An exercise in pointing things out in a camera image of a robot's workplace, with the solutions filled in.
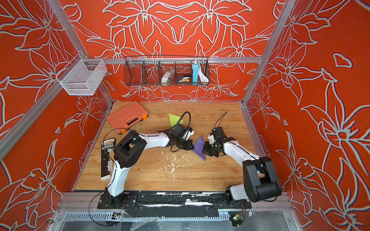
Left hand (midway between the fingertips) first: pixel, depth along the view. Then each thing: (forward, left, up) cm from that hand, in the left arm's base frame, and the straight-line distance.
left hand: (195, 147), depth 93 cm
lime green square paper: (+21, +16, +1) cm, 27 cm away
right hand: (-5, -3, +4) cm, 7 cm away
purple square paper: (0, -2, 0) cm, 2 cm away
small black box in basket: (+29, +9, +33) cm, 45 cm away
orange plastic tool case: (+19, +51, +5) cm, 55 cm away
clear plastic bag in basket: (+33, +20, +31) cm, 50 cm away
